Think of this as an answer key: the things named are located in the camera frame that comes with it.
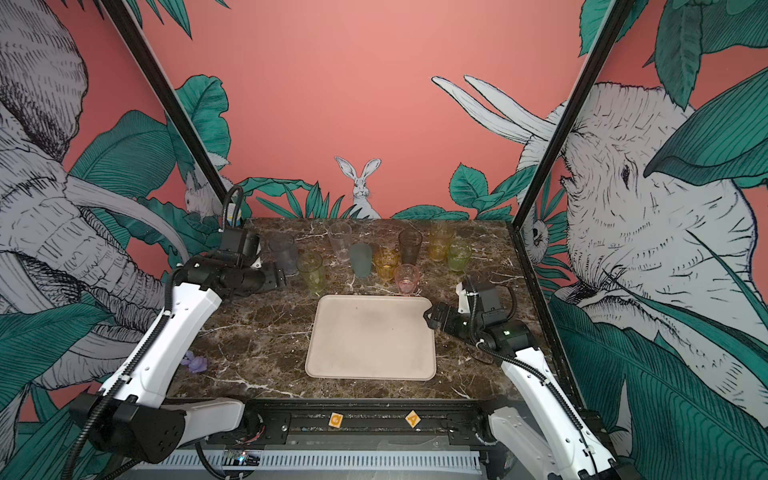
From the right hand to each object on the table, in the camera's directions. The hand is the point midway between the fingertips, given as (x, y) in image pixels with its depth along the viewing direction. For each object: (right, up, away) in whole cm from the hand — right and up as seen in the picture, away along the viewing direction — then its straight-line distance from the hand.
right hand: (434, 314), depth 76 cm
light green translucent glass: (-36, +10, +16) cm, 41 cm away
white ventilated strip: (-29, -34, -6) cm, 45 cm away
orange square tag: (-26, -27, -2) cm, 37 cm away
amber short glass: (-14, +13, +39) cm, 43 cm away
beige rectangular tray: (-18, -11, +16) cm, 26 cm away
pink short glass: (-6, +7, +26) cm, 28 cm away
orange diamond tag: (-6, -26, -2) cm, 27 cm away
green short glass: (+14, +15, +34) cm, 40 cm away
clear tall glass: (-30, +22, +29) cm, 48 cm away
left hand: (-42, +10, +1) cm, 43 cm away
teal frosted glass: (-22, +13, +31) cm, 40 cm away
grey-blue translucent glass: (-47, +16, +22) cm, 55 cm away
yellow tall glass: (+9, +23, +42) cm, 49 cm away
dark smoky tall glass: (-4, +20, +42) cm, 47 cm away
